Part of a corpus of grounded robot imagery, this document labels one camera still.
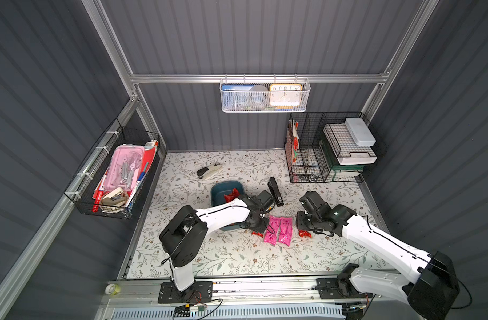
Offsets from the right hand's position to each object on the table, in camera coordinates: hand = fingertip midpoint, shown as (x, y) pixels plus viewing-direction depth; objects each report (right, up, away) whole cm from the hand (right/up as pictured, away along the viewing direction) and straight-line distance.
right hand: (301, 220), depth 81 cm
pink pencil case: (-68, +24, -7) cm, 72 cm away
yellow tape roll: (-74, -25, -6) cm, 78 cm away
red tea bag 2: (+2, -6, +3) cm, 7 cm away
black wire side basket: (-74, +15, -17) cm, 77 cm away
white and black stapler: (-43, +20, +26) cm, 55 cm away
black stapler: (-8, +10, +18) cm, 22 cm away
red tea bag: (-19, -6, +3) cm, 21 cm away
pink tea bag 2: (-6, -6, +5) cm, 10 cm away
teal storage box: (-37, +10, +18) cm, 42 cm away
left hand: (-16, -5, +4) cm, 17 cm away
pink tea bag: (-12, -6, +3) cm, 14 cm away
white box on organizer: (+33, +39, +16) cm, 54 cm away
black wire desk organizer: (+23, +33, +27) cm, 49 cm away
